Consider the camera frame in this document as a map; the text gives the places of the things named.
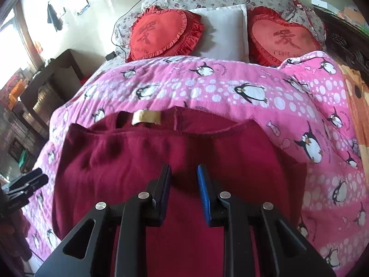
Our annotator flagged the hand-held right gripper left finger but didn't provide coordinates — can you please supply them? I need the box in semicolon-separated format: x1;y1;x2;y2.
34;164;173;277

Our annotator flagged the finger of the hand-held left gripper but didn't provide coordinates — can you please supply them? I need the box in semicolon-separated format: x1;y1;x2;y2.
5;187;33;206
9;173;49;190

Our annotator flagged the white pillow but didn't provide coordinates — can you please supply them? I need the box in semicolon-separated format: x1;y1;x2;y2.
189;4;250;62

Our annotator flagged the maroon sweater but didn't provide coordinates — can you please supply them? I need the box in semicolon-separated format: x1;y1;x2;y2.
52;106;307;277

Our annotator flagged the dark carved wooden furniture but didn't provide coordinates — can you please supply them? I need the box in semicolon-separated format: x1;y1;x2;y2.
313;6;369;77

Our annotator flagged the orange patterned blanket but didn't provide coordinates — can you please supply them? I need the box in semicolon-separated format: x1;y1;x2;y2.
339;63;369;162

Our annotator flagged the dark hanging garment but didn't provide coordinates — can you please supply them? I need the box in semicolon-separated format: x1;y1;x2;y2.
47;1;63;32

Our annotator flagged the orange object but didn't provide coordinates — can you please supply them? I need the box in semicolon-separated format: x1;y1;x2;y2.
343;6;369;28

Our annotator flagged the black cable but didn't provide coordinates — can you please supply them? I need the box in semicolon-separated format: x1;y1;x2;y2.
111;0;162;61

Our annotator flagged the red heart-shaped pillow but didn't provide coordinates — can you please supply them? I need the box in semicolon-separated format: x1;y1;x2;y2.
246;6;323;67
126;5;206;62

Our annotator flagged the pink penguin print blanket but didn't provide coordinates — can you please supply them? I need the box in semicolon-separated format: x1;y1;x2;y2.
21;51;369;277

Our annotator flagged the orange box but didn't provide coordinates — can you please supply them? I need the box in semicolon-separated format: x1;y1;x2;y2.
7;75;28;110

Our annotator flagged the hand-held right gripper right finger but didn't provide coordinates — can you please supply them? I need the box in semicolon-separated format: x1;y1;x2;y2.
196;164;337;277

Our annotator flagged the dark wooden desk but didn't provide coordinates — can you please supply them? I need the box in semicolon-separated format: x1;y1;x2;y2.
20;49;83;139

